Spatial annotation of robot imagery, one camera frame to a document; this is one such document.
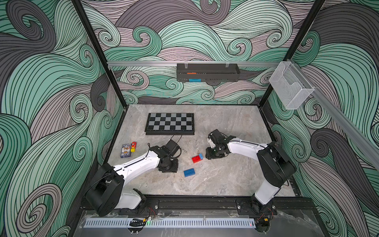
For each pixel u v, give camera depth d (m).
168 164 0.70
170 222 0.70
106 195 0.41
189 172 0.83
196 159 0.90
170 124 1.04
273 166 0.47
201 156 0.89
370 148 0.50
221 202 0.76
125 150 0.92
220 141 0.73
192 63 0.96
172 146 0.68
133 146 0.95
